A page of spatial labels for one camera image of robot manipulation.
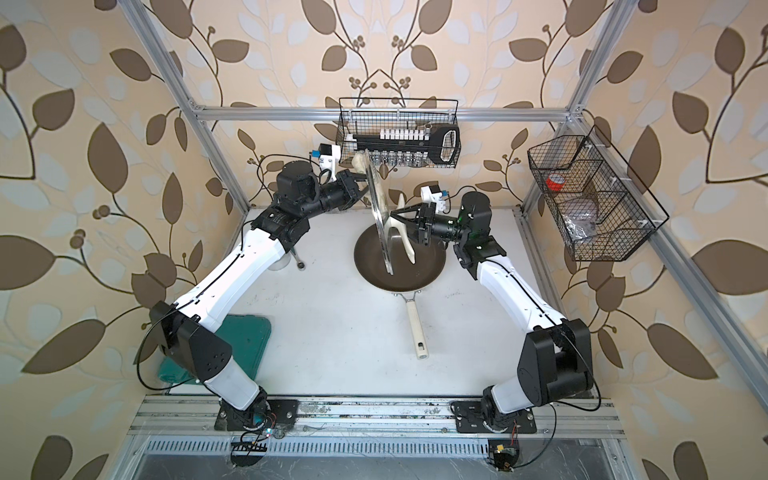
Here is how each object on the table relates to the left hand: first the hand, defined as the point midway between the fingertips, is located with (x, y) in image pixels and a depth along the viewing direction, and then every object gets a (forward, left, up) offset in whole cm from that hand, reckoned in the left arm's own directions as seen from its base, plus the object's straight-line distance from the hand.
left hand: (372, 173), depth 67 cm
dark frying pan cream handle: (-2, -10, -42) cm, 43 cm away
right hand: (-7, -4, -8) cm, 11 cm away
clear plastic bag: (-5, -51, -11) cm, 52 cm away
